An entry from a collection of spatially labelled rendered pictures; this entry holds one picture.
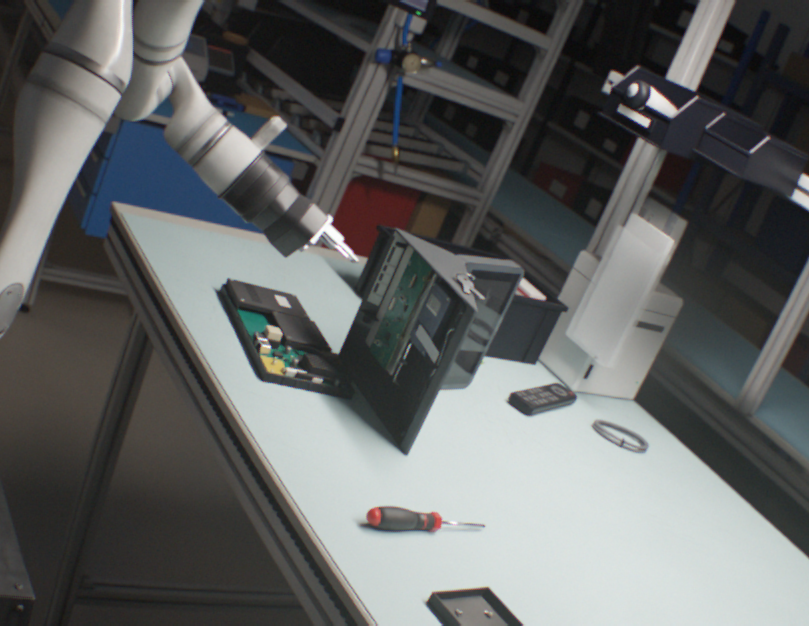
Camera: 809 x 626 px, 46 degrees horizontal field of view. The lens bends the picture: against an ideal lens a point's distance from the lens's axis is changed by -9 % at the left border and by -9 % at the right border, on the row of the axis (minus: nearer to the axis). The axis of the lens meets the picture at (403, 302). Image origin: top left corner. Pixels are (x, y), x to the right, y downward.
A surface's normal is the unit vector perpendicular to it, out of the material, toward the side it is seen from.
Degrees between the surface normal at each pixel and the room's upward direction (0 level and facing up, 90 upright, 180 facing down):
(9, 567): 0
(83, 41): 65
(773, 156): 90
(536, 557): 0
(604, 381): 90
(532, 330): 90
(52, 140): 71
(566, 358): 90
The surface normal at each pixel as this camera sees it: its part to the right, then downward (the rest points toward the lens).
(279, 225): -0.49, 0.64
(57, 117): 0.36, 0.12
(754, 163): 0.46, 0.47
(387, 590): 0.40, -0.87
